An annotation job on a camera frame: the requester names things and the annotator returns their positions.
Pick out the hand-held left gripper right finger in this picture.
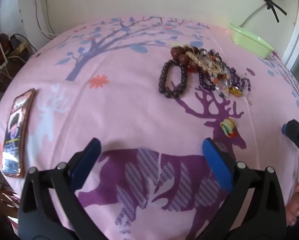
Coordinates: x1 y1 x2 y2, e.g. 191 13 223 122
187 137 287 240

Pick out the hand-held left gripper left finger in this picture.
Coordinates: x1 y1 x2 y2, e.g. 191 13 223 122
18 137 107 240

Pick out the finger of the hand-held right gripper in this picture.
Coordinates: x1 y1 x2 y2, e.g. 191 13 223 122
282 119 299 157

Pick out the green plastic basin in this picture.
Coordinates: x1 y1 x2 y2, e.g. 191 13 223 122
229 23 275 59

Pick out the yellow crystal bead bracelet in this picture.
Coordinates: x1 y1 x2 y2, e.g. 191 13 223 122
186 51 223 75

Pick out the dark brown bead bracelet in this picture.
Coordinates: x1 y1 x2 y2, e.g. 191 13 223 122
159 60 188 98

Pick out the large red-brown bead bracelet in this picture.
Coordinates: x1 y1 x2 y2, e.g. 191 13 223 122
170 44 202 73

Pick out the person's right hand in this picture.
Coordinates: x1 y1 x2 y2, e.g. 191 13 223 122
286 179 299 227

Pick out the pink printed bedsheet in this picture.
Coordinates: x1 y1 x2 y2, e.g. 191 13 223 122
0 16 299 240

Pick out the smartphone in brown case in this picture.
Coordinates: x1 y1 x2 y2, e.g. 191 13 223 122
3 88 37 178

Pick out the beige power strip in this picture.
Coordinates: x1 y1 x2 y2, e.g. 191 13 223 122
11 42 29 55

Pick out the black tape cross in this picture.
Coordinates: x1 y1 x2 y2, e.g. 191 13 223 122
255 0 287 23

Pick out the black power adapter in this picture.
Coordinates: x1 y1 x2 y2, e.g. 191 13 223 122
10 34 21 49

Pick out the small colourful bead ring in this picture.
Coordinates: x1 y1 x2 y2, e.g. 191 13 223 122
219 118 237 138

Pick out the white window frame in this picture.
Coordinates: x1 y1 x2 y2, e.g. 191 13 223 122
281 5 299 73

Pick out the white wall cable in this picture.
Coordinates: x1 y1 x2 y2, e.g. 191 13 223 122
239 3 268 28

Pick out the thin brown wall cable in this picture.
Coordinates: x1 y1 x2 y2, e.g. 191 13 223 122
32 0 55 37

